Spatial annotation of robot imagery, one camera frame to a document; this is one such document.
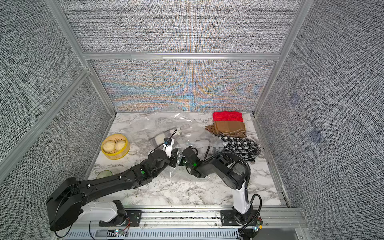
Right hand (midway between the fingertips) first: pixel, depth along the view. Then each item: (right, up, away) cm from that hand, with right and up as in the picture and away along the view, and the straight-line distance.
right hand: (173, 152), depth 93 cm
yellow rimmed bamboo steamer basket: (-36, -2, 0) cm, 36 cm away
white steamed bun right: (-34, +5, +1) cm, 34 cm away
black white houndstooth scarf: (+45, +3, -1) cm, 45 cm away
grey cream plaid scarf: (-11, +7, +5) cm, 14 cm away
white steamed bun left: (-41, +4, +2) cm, 42 cm away
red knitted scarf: (+40, +25, +25) cm, 53 cm away
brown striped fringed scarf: (+36, +15, +10) cm, 41 cm away
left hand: (+5, +4, -14) cm, 15 cm away
